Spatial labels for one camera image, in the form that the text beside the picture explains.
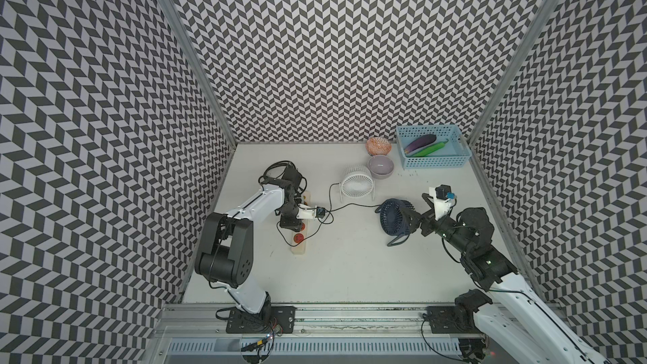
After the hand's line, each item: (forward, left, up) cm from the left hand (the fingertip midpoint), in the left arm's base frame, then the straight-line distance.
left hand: (291, 221), depth 91 cm
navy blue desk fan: (-3, -36, +5) cm, 36 cm away
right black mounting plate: (-31, -49, 0) cm, 58 cm away
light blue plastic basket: (+34, -71, -1) cm, 78 cm away
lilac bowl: (+26, -36, -1) cm, 44 cm away
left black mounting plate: (-30, +2, -1) cm, 31 cm away
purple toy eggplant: (+38, -56, +2) cm, 68 cm away
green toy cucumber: (+34, -59, +1) cm, 68 cm away
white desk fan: (+14, -25, +5) cm, 29 cm away
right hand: (-3, -39, +17) cm, 43 cm away
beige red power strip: (-5, -4, 0) cm, 6 cm away
